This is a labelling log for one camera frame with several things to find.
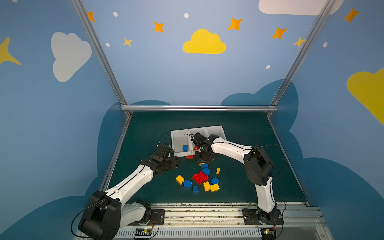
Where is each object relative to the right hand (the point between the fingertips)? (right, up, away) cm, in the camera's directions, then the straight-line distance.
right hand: (201, 160), depth 92 cm
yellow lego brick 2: (-1, -3, 0) cm, 3 cm away
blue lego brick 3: (+8, -11, -5) cm, 15 cm away
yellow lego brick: (-12, -10, -7) cm, 17 cm away
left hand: (-15, 0, -5) cm, 16 cm away
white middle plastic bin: (-5, +7, +2) cm, 9 cm away
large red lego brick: (0, -9, -5) cm, 11 cm away
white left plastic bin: (-14, +13, +10) cm, 22 cm away
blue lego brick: (-10, +6, +7) cm, 14 cm away
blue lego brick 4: (+3, -5, -3) cm, 7 cm away
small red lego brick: (-7, +1, +4) cm, 8 cm away
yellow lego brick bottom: (+3, -13, -9) cm, 16 cm away
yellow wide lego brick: (+7, -14, -9) cm, 18 cm away
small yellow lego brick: (+10, -6, -3) cm, 12 cm away
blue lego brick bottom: (-3, -14, -10) cm, 18 cm away
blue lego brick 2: (-8, -12, -8) cm, 16 cm away
